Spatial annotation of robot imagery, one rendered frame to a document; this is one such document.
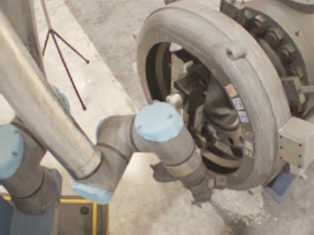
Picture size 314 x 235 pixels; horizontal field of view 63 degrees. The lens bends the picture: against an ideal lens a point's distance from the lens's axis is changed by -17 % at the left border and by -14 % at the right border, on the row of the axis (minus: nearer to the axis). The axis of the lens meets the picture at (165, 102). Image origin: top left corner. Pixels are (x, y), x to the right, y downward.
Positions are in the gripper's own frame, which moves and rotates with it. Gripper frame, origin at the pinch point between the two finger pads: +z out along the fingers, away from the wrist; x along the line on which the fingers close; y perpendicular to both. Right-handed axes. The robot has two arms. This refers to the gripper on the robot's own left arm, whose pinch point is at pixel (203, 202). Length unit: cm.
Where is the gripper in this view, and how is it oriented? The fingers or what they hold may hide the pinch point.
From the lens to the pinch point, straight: 88.7
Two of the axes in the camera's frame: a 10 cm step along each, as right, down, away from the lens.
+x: 0.9, -6.4, 7.6
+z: 4.3, 7.1, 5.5
